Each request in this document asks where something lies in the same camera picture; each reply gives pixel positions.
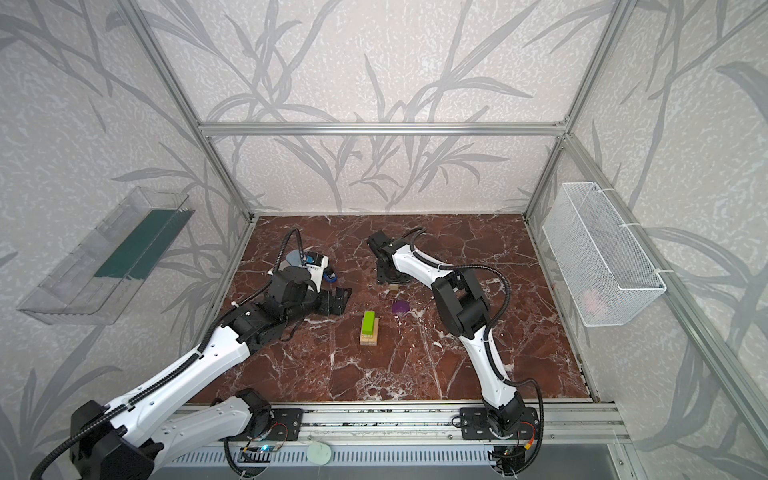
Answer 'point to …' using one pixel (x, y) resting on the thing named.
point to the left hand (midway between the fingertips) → (341, 280)
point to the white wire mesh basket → (606, 273)
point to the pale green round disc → (318, 453)
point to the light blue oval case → (294, 258)
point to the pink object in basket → (595, 301)
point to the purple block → (400, 306)
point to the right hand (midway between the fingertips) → (391, 269)
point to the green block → (368, 323)
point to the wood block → (371, 340)
